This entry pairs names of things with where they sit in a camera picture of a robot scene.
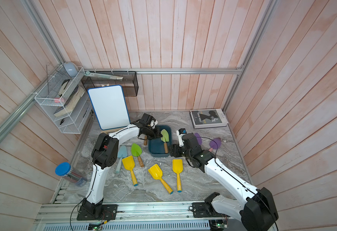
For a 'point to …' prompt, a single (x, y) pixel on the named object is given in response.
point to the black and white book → (209, 118)
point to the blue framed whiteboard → (109, 104)
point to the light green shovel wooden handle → (165, 138)
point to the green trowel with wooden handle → (136, 150)
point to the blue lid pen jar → (63, 169)
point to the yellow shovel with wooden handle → (145, 141)
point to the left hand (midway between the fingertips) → (162, 137)
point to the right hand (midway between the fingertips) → (172, 145)
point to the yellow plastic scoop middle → (156, 172)
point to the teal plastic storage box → (169, 129)
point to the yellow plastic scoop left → (129, 163)
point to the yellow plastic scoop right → (177, 167)
